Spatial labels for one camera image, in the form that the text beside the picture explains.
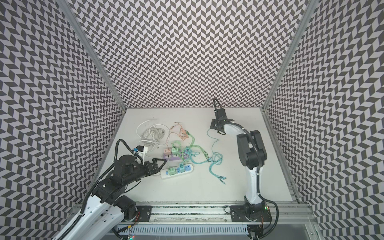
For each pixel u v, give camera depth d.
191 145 0.97
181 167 0.81
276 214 0.69
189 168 0.85
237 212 0.74
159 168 0.65
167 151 0.87
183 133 1.03
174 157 0.89
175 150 0.87
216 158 0.92
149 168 0.63
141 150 0.68
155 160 0.65
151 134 1.01
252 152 0.55
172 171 0.80
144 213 0.72
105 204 0.49
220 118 0.81
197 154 0.84
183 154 0.90
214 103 0.84
